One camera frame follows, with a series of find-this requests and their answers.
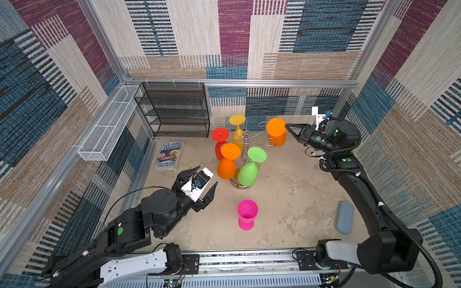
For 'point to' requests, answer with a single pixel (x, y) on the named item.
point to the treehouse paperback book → (168, 158)
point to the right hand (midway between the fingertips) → (287, 128)
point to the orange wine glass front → (227, 167)
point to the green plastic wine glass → (248, 173)
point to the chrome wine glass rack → (247, 137)
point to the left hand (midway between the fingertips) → (206, 175)
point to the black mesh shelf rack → (175, 109)
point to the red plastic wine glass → (219, 135)
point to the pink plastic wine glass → (247, 211)
